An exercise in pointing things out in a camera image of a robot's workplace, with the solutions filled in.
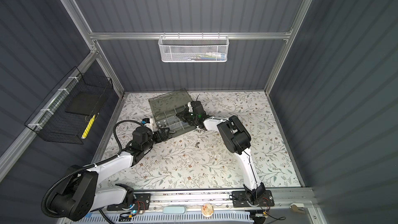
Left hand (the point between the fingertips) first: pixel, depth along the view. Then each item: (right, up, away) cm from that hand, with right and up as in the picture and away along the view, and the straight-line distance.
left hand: (165, 131), depth 87 cm
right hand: (+5, +9, +8) cm, 13 cm away
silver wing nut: (+18, -9, +5) cm, 20 cm away
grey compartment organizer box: (-7, +13, +24) cm, 28 cm away
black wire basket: (-42, +11, -15) cm, 46 cm away
